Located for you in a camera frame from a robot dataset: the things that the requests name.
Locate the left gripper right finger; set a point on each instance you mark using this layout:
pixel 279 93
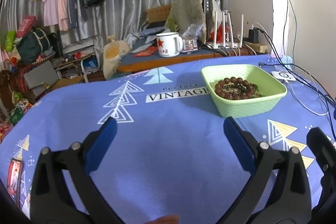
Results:
pixel 289 200

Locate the dark green duffel bag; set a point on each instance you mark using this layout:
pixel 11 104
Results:
pixel 32 45

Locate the white wifi router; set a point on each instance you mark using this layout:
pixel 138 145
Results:
pixel 222 34

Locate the green plastic tray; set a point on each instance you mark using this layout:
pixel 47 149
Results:
pixel 218 75

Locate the black power adapter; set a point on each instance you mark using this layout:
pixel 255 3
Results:
pixel 253 36

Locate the pile of mixed jewelry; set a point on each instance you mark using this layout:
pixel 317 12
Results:
pixel 241 92

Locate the wooden side desk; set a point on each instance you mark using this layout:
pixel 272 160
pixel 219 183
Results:
pixel 132 64

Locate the red screen smartphone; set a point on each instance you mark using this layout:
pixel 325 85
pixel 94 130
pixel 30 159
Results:
pixel 14 180

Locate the white charger puck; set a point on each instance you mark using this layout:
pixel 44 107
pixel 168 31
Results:
pixel 283 76

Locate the pink t-shirt on hanger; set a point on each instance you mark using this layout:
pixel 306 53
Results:
pixel 56 13

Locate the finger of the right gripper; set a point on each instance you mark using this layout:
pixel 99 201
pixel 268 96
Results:
pixel 324 153

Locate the white enamel star mug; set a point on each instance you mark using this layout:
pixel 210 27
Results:
pixel 169 44

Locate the clear plastic packet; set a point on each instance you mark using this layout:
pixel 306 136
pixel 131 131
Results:
pixel 190 38

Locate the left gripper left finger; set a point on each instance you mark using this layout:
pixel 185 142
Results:
pixel 51 201

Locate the grey box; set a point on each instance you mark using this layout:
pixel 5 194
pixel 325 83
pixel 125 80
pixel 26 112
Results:
pixel 41 78

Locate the blue printed tablecloth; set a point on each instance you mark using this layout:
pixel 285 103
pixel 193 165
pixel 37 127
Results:
pixel 170 154

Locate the cardboard box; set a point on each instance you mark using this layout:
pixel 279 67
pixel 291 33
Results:
pixel 158 14

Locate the person's left hand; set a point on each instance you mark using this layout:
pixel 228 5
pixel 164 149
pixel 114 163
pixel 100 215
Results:
pixel 167 219

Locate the cloth covered monitor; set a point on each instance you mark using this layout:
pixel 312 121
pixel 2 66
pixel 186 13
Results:
pixel 193 18

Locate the beige bag on floor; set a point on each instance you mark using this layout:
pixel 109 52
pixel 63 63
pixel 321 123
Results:
pixel 113 53

